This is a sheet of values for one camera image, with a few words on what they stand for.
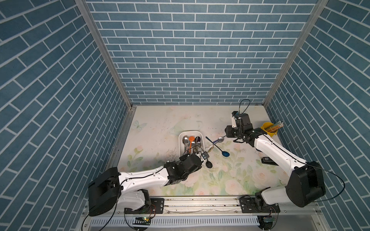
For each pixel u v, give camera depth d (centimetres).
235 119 68
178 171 60
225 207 75
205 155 68
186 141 96
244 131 65
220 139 97
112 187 40
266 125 99
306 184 42
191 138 96
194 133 97
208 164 89
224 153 92
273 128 93
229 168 87
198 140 98
